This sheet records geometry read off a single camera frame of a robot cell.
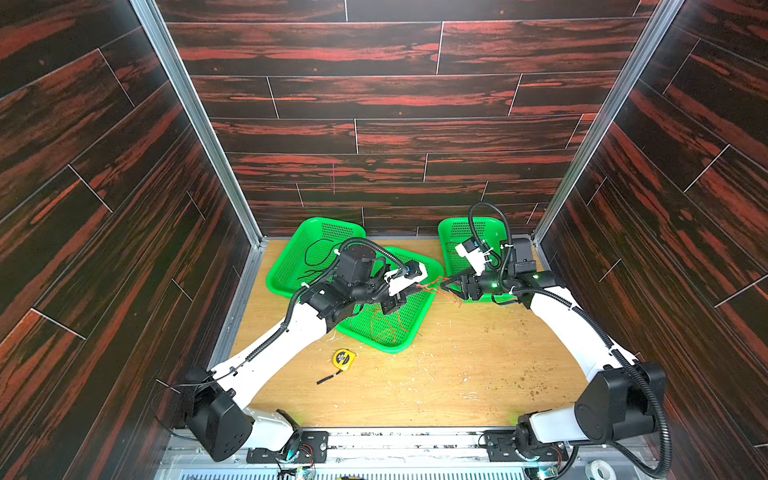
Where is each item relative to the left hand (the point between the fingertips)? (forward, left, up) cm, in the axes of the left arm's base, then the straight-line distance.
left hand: (419, 284), depth 70 cm
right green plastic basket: (+43, -33, -22) cm, 59 cm away
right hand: (+7, -10, -8) cm, 14 cm away
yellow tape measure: (-8, +20, -27) cm, 35 cm away
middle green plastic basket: (+8, -1, -28) cm, 29 cm away
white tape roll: (-33, -43, -27) cm, 61 cm away
